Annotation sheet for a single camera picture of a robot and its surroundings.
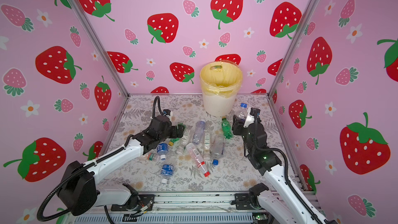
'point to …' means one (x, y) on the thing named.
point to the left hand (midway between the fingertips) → (178, 126)
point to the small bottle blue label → (162, 149)
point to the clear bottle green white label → (207, 155)
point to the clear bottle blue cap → (217, 140)
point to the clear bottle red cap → (198, 158)
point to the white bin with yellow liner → (219, 82)
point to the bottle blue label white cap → (167, 171)
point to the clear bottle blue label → (242, 113)
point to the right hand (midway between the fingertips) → (238, 116)
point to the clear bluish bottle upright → (200, 129)
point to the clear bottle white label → (187, 133)
